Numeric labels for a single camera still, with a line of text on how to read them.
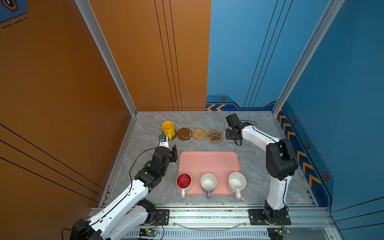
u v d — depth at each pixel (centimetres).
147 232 71
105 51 84
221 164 99
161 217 74
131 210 59
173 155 70
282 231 70
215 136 105
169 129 97
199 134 105
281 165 52
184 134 106
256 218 72
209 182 84
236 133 72
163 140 67
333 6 70
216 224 72
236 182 84
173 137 103
